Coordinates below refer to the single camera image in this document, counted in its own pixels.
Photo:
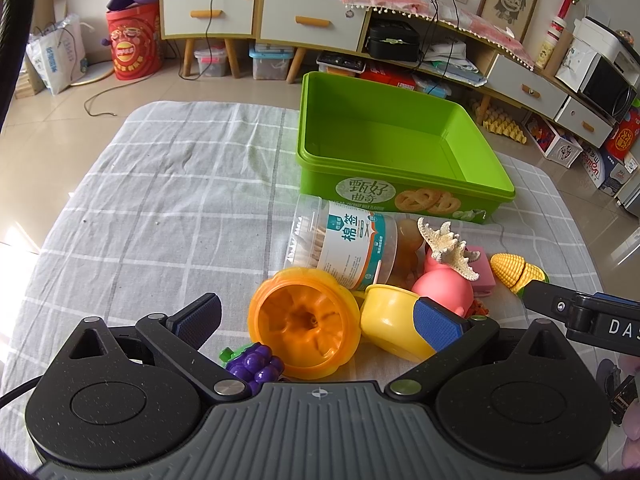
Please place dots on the yellow egg crate mat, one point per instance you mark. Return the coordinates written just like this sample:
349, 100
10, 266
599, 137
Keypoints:
499, 122

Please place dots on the red cardboard box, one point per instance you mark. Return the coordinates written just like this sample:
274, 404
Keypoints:
389, 74

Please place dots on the white printer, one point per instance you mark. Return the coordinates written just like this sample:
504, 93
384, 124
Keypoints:
615, 48

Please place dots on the wooden TV cabinet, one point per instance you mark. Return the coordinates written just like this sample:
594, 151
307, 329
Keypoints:
342, 25

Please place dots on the clear cotton swab jar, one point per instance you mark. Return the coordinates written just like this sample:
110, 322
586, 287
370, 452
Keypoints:
357, 247

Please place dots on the pink lace cloth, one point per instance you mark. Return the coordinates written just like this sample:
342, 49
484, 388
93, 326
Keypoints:
430, 5

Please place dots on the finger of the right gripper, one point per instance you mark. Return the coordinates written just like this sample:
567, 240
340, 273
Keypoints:
561, 304

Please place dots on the black microwave oven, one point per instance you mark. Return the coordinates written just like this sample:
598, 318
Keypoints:
609, 85

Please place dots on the green plastic cookie box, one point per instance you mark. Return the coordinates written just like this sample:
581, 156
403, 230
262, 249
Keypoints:
384, 148

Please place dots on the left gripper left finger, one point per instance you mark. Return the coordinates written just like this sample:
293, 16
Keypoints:
175, 343

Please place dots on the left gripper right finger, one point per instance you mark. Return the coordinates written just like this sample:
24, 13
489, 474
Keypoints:
458, 343

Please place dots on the white paper bag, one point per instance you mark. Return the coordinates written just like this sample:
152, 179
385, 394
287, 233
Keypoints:
58, 54

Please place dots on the pink pig toy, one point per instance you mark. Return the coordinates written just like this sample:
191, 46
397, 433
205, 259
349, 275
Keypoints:
445, 286

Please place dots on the orange pumpkin toy half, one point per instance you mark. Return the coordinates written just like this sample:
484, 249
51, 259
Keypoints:
307, 319

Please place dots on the pink rectangular box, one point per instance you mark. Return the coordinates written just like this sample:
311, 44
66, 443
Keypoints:
478, 261

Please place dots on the red cartoon bucket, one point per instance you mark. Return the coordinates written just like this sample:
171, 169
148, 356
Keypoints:
134, 37

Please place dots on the white starfish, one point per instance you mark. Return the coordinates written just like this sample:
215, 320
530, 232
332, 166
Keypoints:
447, 248

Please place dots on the purple toy grapes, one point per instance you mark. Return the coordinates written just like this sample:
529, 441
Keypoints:
254, 364

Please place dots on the black case on shelf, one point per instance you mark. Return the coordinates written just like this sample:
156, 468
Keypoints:
392, 41

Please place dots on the toy corn cob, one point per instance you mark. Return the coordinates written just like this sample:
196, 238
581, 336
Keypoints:
514, 272

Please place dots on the tan octopus toy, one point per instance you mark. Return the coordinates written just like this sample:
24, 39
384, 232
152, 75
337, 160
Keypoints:
406, 268

